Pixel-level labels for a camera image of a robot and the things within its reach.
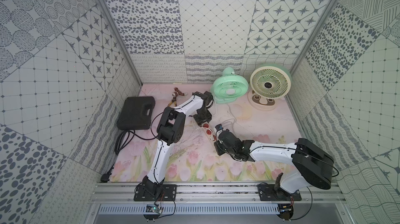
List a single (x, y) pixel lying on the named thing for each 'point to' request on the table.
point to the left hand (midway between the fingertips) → (206, 123)
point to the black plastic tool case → (136, 113)
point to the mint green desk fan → (228, 87)
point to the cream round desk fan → (269, 82)
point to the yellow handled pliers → (175, 94)
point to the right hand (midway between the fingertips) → (217, 143)
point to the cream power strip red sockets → (209, 131)
